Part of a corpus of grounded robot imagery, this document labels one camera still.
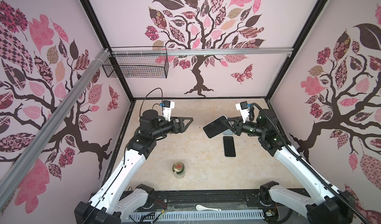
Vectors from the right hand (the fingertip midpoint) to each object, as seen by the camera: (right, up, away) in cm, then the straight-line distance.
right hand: (223, 120), depth 69 cm
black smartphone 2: (+8, -18, +24) cm, 31 cm away
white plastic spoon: (-11, -43, +3) cm, 45 cm away
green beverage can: (-22, -25, +6) cm, 34 cm away
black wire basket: (-51, +37, +26) cm, 68 cm away
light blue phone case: (+2, -6, 0) cm, 6 cm away
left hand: (-17, -1, -1) cm, 17 cm away
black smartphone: (-3, -3, +2) cm, 5 cm away
